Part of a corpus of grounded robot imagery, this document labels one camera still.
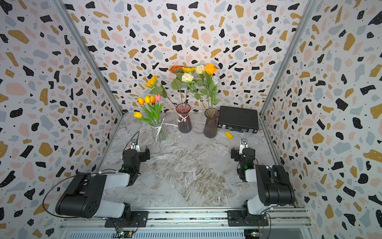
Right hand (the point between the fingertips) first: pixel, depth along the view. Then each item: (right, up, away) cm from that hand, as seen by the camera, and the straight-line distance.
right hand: (243, 147), depth 94 cm
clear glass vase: (-54, +11, 0) cm, 55 cm away
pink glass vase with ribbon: (-39, +14, +14) cm, 44 cm away
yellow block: (-7, +7, +14) cm, 17 cm away
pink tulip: (-53, +30, -4) cm, 61 cm away
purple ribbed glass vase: (-20, +12, +9) cm, 25 cm away
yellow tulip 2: (-61, +20, -13) cm, 66 cm away
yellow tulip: (-59, +29, -5) cm, 66 cm away
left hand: (-65, 0, -3) cm, 65 cm away
